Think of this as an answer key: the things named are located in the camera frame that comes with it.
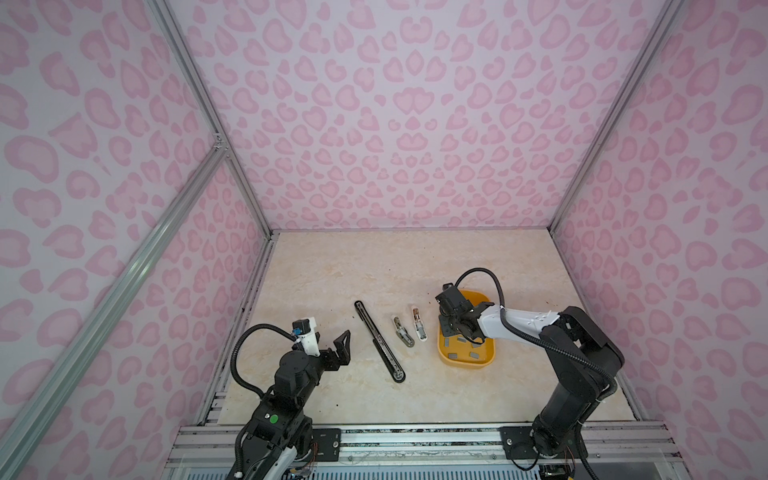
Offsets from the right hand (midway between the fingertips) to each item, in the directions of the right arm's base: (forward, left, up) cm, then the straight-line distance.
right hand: (451, 320), depth 94 cm
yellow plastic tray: (-10, -1, -1) cm, 10 cm away
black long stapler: (-14, +19, +2) cm, 24 cm away
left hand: (-10, +33, +14) cm, 37 cm away
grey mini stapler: (-5, +15, +1) cm, 16 cm away
